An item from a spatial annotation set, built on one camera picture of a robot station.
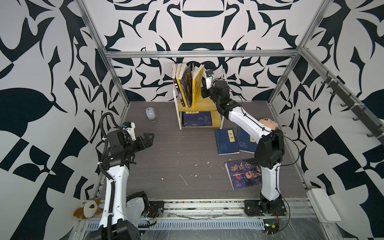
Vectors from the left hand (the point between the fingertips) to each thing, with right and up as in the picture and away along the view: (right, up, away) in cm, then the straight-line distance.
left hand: (145, 135), depth 77 cm
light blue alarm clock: (-4, +12, +27) cm, 30 cm away
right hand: (+30, +30, +5) cm, 43 cm away
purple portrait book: (+53, -22, +7) cm, 57 cm away
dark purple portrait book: (+21, +30, +6) cm, 37 cm away
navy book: (+27, +8, +25) cm, 38 cm away
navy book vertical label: (+46, -7, +22) cm, 51 cm away
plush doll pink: (+74, +5, +22) cm, 77 cm away
